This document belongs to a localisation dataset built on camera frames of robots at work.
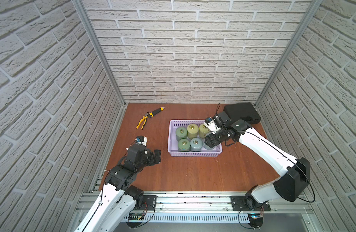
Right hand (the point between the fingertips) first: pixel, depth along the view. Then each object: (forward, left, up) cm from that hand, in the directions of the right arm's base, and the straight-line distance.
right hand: (213, 138), depth 80 cm
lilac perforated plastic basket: (+3, +24, -15) cm, 29 cm away
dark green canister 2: (+1, +17, -8) cm, 19 cm away
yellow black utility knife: (+34, +40, -14) cm, 54 cm away
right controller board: (-38, -16, -17) cm, 45 cm away
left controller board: (-33, +44, -19) cm, 58 cm away
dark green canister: (+10, +18, -8) cm, 22 cm away
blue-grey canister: (+1, +9, -8) cm, 12 cm away
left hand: (-6, +33, +1) cm, 33 cm away
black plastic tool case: (+30, -32, -12) cm, 45 cm away
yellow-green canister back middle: (+11, +10, -8) cm, 17 cm away
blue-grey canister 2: (-6, +5, +1) cm, 8 cm away
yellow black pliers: (+32, +44, -14) cm, 56 cm away
